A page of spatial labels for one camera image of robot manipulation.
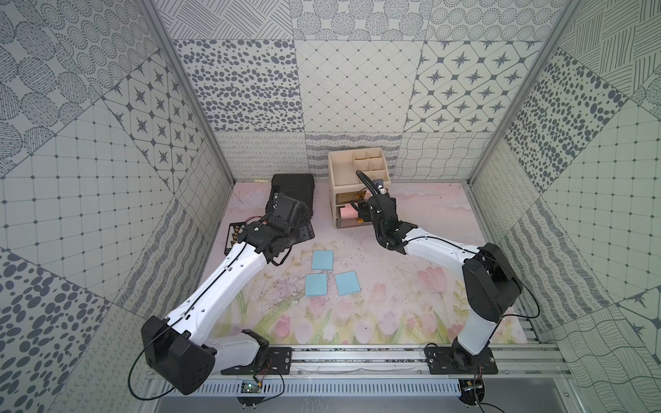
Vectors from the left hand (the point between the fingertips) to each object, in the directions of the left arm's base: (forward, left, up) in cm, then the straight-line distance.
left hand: (309, 229), depth 76 cm
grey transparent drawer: (+17, -11, -4) cm, 20 cm away
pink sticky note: (+11, -12, -5) cm, 17 cm away
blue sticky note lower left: (-8, -1, -23) cm, 24 cm away
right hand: (+17, -22, -5) cm, 28 cm away
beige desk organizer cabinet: (+17, -11, +2) cm, 20 cm away
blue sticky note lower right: (-7, -12, -23) cm, 27 cm away
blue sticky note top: (+2, -3, -24) cm, 24 cm away
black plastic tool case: (+35, +10, -18) cm, 41 cm away
